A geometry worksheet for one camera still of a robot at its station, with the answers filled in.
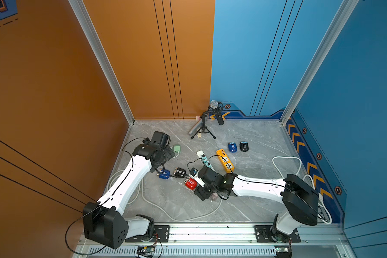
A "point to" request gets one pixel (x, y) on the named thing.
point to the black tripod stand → (203, 129)
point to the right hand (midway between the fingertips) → (199, 186)
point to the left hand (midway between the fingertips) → (166, 155)
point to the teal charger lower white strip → (206, 162)
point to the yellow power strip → (225, 161)
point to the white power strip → (200, 154)
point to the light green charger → (177, 148)
